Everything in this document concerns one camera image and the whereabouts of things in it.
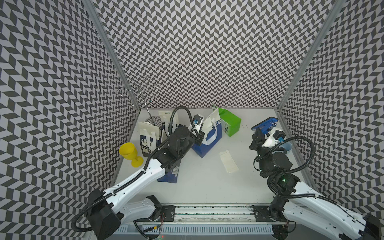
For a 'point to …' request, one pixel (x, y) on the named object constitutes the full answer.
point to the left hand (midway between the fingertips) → (200, 124)
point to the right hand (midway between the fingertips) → (258, 131)
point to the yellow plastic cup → (129, 151)
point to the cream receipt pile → (228, 162)
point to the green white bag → (231, 124)
